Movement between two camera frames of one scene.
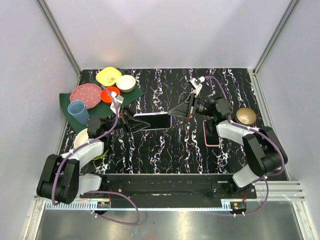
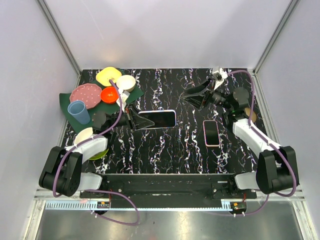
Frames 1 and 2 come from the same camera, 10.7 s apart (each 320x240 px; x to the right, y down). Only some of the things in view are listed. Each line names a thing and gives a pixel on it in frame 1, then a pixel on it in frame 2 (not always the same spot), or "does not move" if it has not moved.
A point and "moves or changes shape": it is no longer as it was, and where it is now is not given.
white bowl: [81, 137] does not move
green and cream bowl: [101, 156] does not move
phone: [157, 121] moves or changes shape
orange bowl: [105, 97] does not move
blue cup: [78, 110] does not move
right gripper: [182, 110] → [197, 92]
